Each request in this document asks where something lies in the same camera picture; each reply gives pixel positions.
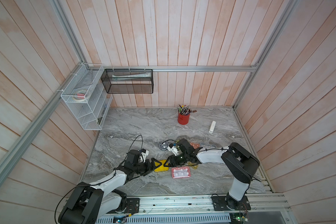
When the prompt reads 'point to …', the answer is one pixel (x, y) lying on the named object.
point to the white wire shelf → (90, 114)
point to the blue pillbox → (206, 145)
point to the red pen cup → (183, 119)
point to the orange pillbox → (195, 145)
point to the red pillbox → (180, 172)
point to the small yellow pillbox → (195, 167)
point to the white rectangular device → (212, 127)
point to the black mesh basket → (128, 80)
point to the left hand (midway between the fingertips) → (157, 168)
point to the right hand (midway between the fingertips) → (166, 165)
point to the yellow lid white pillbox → (161, 168)
